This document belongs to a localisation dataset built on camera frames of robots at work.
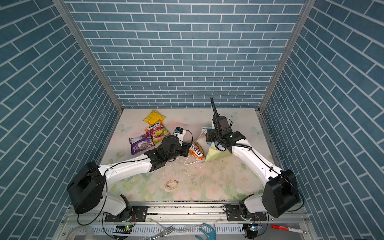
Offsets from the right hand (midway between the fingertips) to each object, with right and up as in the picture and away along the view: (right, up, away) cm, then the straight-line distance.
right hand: (207, 131), depth 83 cm
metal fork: (-19, -46, -15) cm, 52 cm away
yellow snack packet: (-39, +9, +28) cm, 49 cm away
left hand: (-8, -7, -1) cm, 11 cm away
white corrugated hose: (-55, -45, -16) cm, 73 cm away
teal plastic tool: (+1, -47, -16) cm, 49 cm away
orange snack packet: (-6, -10, -1) cm, 12 cm away
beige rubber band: (-22, -30, -3) cm, 37 cm away
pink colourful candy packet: (-33, -1, +19) cm, 38 cm away
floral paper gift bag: (+1, -9, -3) cm, 10 cm away
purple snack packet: (-43, -8, +13) cm, 45 cm away
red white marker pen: (+37, -45, -14) cm, 60 cm away
